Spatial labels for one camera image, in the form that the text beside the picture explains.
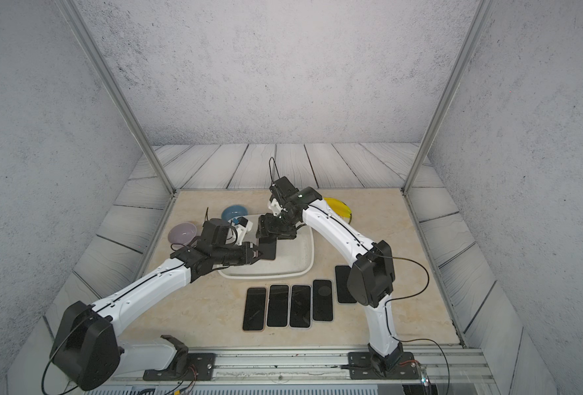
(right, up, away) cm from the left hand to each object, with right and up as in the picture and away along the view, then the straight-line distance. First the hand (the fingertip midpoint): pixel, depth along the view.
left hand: (269, 255), depth 79 cm
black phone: (-5, -19, +2) cm, 20 cm away
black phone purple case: (+10, -19, +6) cm, 22 cm away
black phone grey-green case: (+17, -17, +7) cm, 25 cm away
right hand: (-2, +6, +2) cm, 6 cm away
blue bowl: (-19, +14, +30) cm, 38 cm away
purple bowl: (-39, +4, +24) cm, 46 cm away
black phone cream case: (+2, -19, +6) cm, 20 cm away
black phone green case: (+26, -11, +18) cm, 33 cm away
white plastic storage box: (+8, -4, +16) cm, 19 cm away
